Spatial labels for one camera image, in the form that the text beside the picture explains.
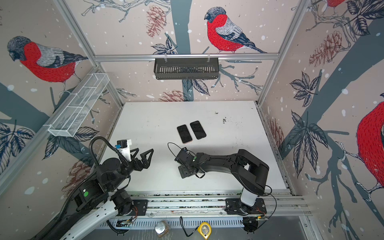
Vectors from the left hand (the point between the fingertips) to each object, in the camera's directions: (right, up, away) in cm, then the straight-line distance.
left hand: (145, 151), depth 67 cm
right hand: (+18, -17, +19) cm, 31 cm away
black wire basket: (+16, +50, +38) cm, 65 cm away
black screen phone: (+15, +3, +39) cm, 42 cm away
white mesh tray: (-40, +22, +11) cm, 46 cm away
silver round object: (+10, -30, -8) cm, 32 cm away
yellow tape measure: (+27, -35, -1) cm, 45 cm away
